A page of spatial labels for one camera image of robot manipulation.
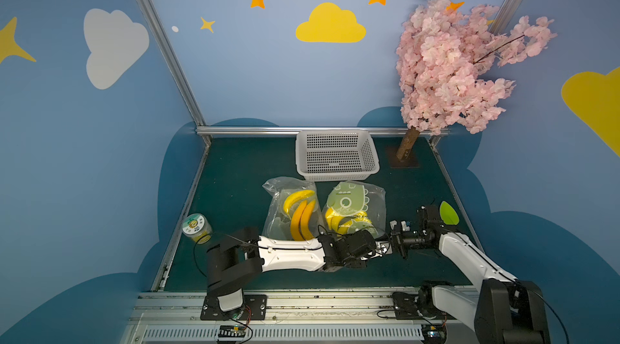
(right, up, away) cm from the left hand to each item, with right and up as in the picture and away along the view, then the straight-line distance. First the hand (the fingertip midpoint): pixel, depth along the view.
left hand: (365, 239), depth 80 cm
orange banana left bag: (-25, +3, +10) cm, 27 cm away
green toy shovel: (+37, +5, +16) cm, 41 cm away
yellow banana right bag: (-10, +4, +13) cm, 17 cm away
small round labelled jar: (-58, +3, +2) cm, 58 cm away
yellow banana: (0, +5, +10) cm, 12 cm away
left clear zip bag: (-31, +4, +7) cm, 32 cm away
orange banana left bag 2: (-21, +4, +10) cm, 24 cm away
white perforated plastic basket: (-6, +30, +35) cm, 46 cm away
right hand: (+4, 0, 0) cm, 4 cm away
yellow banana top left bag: (-25, +13, +14) cm, 31 cm away
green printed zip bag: (-3, +9, +11) cm, 14 cm away
